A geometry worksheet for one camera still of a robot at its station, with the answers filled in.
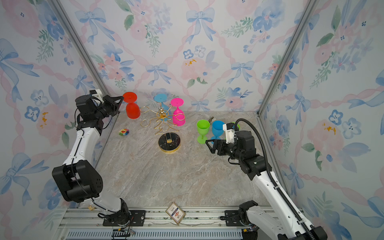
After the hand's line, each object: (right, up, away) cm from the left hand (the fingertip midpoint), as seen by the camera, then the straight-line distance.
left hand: (123, 94), depth 77 cm
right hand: (+45, -24, -5) cm, 51 cm away
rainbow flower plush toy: (-14, -20, +29) cm, 38 cm away
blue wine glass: (+50, -18, +13) cm, 55 cm away
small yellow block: (-16, -58, -1) cm, 60 cm away
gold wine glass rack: (+19, -27, +23) cm, 40 cm away
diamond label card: (+27, -60, -2) cm, 65 cm away
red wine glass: (+1, -7, +9) cm, 12 cm away
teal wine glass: (+17, 0, +9) cm, 19 cm away
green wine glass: (+42, -17, +16) cm, 48 cm away
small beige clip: (+50, -11, +36) cm, 63 cm away
